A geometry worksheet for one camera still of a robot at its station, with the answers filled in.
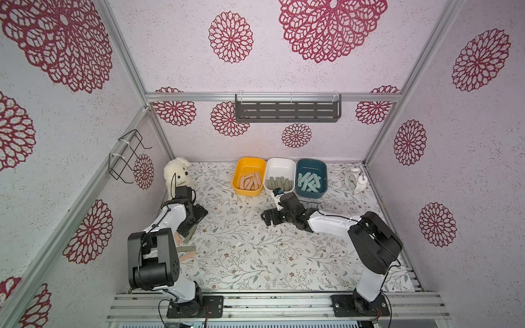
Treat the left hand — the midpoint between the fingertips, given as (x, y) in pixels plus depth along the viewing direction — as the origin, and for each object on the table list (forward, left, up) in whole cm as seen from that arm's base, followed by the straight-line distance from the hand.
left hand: (197, 221), depth 92 cm
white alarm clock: (+21, -76, +1) cm, 79 cm away
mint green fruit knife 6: (+21, -55, -3) cm, 59 cm away
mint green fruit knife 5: (+28, -59, -4) cm, 65 cm away
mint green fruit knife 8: (+25, -56, -4) cm, 62 cm away
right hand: (+4, -32, +2) cm, 32 cm away
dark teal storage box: (+34, -54, -1) cm, 64 cm away
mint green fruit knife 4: (+25, -53, -3) cm, 58 cm away
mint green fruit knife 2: (+29, -56, -5) cm, 63 cm away
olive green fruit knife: (+24, -34, -4) cm, 42 cm away
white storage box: (+32, -39, -4) cm, 50 cm away
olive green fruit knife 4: (+27, -40, -5) cm, 48 cm away
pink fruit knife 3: (+24, -23, -4) cm, 33 cm away
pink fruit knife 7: (-14, +3, -5) cm, 15 cm away
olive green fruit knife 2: (+25, -35, -3) cm, 43 cm away
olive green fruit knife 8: (-6, +2, 0) cm, 6 cm away
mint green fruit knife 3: (+19, -58, -4) cm, 61 cm away
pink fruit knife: (+24, -18, -3) cm, 31 cm away
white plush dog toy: (+17, +9, +14) cm, 24 cm away
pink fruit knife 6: (-7, +8, -3) cm, 11 cm away
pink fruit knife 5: (+25, -25, -3) cm, 35 cm away
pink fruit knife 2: (+30, -22, -4) cm, 37 cm away
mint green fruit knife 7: (+22, -51, -4) cm, 56 cm away
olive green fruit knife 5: (+24, -42, -4) cm, 48 cm away
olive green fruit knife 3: (+25, -38, -3) cm, 45 cm away
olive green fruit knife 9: (-11, +4, -5) cm, 13 cm away
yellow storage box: (+37, -20, -3) cm, 42 cm away
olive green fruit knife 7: (+22, -45, -2) cm, 50 cm away
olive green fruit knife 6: (+23, -44, -4) cm, 50 cm away
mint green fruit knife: (+26, -49, -4) cm, 56 cm away
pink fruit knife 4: (+25, -21, -3) cm, 33 cm away
